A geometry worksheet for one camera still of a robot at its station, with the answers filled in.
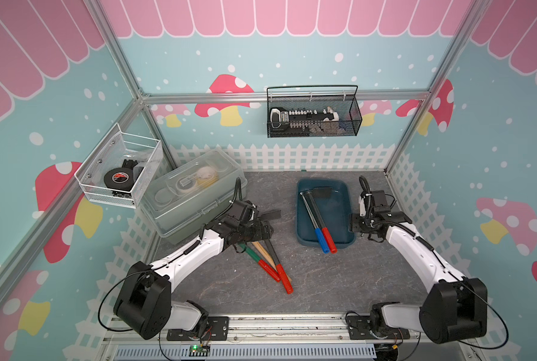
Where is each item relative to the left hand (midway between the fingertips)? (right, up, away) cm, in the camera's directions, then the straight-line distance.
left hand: (262, 235), depth 85 cm
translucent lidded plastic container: (-27, +18, +5) cm, 33 cm away
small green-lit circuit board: (-20, -35, -12) cm, 42 cm away
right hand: (+36, +5, +2) cm, 37 cm away
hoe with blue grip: (+22, +1, +3) cm, 22 cm away
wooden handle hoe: (+2, -10, +4) cm, 11 cm away
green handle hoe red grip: (+1, -12, +1) cm, 12 cm away
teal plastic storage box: (+32, +7, +18) cm, 38 cm away
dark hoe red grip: (+23, +16, +21) cm, 35 cm away
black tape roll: (-45, +21, -13) cm, 51 cm away
